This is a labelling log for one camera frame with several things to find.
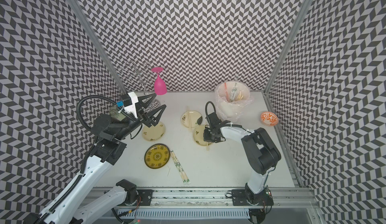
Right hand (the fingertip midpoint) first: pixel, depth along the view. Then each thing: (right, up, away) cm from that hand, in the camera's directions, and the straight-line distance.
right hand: (206, 141), depth 92 cm
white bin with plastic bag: (+11, +20, -6) cm, 24 cm away
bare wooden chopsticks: (0, -1, -3) cm, 3 cm away
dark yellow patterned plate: (-29, -7, -6) cm, 31 cm away
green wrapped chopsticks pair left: (-14, -15, -11) cm, 23 cm away
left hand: (-19, +24, -34) cm, 46 cm away
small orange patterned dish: (+42, +13, +7) cm, 45 cm away
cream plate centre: (-5, +3, +2) cm, 6 cm away
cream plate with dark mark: (-7, +13, +11) cm, 18 cm away
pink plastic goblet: (-30, +34, +4) cm, 46 cm away
